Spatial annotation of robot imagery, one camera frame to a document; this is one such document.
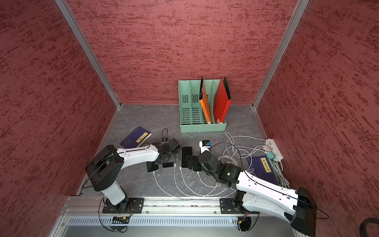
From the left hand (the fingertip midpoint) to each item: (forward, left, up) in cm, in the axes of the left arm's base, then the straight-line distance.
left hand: (168, 160), depth 90 cm
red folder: (+33, -35, +18) cm, 51 cm away
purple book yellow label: (+15, +24, 0) cm, 28 cm away
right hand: (-6, -15, +14) cm, 21 cm away
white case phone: (+6, -11, +2) cm, 12 cm away
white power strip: (+6, -68, +3) cm, 69 cm away
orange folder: (+24, -22, +26) cm, 42 cm away
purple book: (-5, -58, 0) cm, 58 cm away
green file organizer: (+33, -15, +3) cm, 36 cm away
